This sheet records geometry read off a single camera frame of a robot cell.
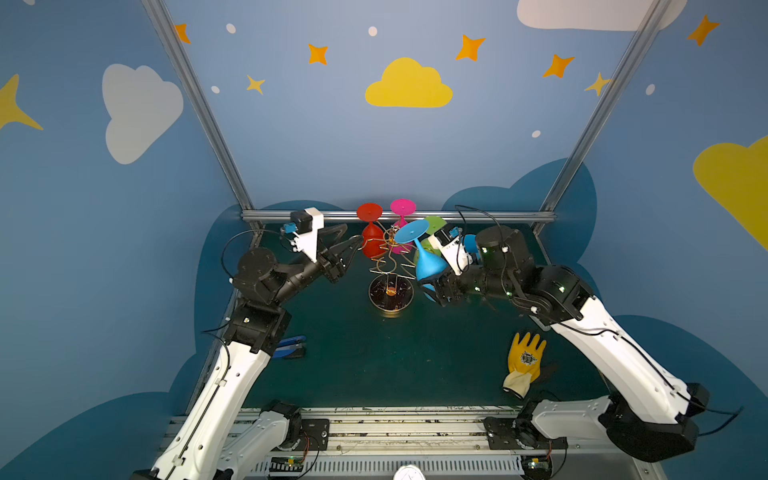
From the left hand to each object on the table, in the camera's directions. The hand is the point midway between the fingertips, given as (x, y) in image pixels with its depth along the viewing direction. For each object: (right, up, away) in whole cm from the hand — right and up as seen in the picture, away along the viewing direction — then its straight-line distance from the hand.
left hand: (350, 229), depth 59 cm
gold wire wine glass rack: (+8, -18, +42) cm, 47 cm away
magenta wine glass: (+12, +9, +27) cm, 31 cm away
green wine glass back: (+20, +4, +23) cm, 31 cm away
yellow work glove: (+47, -36, +27) cm, 66 cm away
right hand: (+17, -8, +5) cm, 20 cm away
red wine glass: (+4, -2, +20) cm, 20 cm away
